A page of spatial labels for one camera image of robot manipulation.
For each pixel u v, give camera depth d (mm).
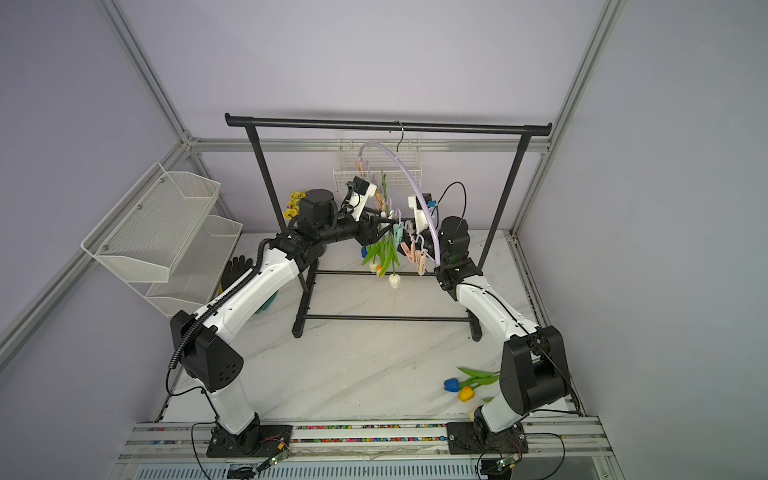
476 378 821
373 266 941
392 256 781
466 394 795
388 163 616
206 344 437
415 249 657
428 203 564
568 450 730
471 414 771
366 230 649
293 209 926
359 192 625
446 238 595
